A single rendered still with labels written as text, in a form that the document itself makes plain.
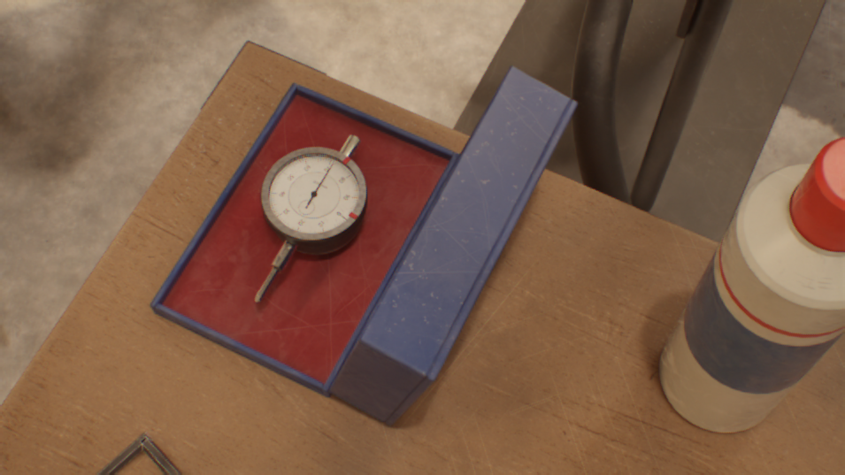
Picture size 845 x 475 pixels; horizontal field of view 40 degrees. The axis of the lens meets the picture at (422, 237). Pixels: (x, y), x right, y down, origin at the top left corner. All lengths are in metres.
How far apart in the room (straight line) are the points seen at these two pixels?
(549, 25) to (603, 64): 0.52
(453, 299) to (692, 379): 0.13
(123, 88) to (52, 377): 0.69
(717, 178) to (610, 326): 0.61
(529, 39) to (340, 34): 0.21
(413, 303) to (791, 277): 0.16
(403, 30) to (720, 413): 0.79
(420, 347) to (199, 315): 0.17
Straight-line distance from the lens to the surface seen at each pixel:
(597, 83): 0.80
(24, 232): 1.25
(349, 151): 0.66
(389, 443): 0.62
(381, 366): 0.53
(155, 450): 0.63
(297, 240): 0.63
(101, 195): 1.25
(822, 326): 0.50
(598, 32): 0.80
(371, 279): 0.65
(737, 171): 1.25
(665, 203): 1.22
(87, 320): 0.67
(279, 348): 0.64
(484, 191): 0.55
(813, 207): 0.46
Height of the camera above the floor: 1.07
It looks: 64 degrees down
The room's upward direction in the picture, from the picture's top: straight up
